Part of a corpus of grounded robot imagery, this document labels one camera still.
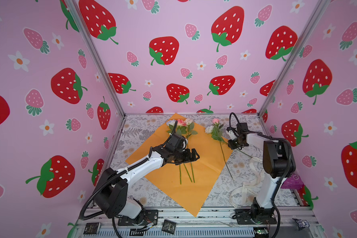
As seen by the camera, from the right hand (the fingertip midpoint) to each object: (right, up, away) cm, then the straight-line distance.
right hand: (231, 143), depth 103 cm
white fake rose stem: (-43, +15, +8) cm, 46 cm away
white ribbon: (-3, -27, -22) cm, 35 cm away
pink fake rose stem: (-35, +15, +8) cm, 39 cm away
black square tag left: (-78, -37, -33) cm, 93 cm away
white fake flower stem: (-11, +7, +2) cm, 13 cm away
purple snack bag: (+28, -19, -22) cm, 40 cm away
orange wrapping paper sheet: (-31, -23, -16) cm, 42 cm away
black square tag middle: (-41, -36, -33) cm, 64 cm away
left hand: (-28, -6, -22) cm, 36 cm away
